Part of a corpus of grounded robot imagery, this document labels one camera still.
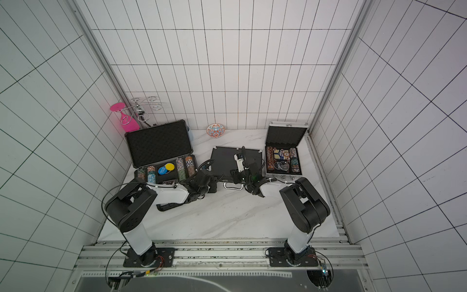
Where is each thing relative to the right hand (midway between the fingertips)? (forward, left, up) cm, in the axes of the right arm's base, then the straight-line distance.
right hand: (233, 167), depth 94 cm
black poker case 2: (+6, +41, +1) cm, 42 cm away
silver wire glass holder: (+19, +50, +22) cm, 58 cm away
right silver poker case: (+10, -28, -6) cm, 30 cm away
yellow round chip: (-1, +35, -1) cm, 35 cm away
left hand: (-8, +11, -7) cm, 15 cm away
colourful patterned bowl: (+31, +14, -3) cm, 34 cm away
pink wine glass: (+9, +52, +21) cm, 57 cm away
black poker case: (-5, +4, +12) cm, 13 cm away
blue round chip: (-4, +38, -1) cm, 38 cm away
